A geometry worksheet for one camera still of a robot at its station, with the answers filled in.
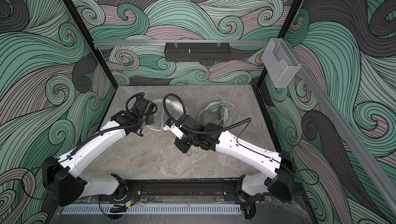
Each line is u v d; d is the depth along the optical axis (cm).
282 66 75
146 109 60
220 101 98
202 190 74
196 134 50
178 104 74
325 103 60
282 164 39
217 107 99
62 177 38
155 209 70
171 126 60
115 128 49
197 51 95
